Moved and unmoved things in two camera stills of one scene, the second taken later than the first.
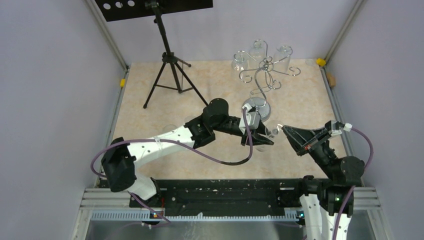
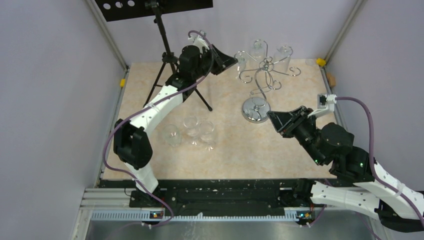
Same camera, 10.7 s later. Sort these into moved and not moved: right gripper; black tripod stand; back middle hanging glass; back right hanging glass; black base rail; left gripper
Moved: left gripper; right gripper
Not moved: back right hanging glass; black base rail; black tripod stand; back middle hanging glass
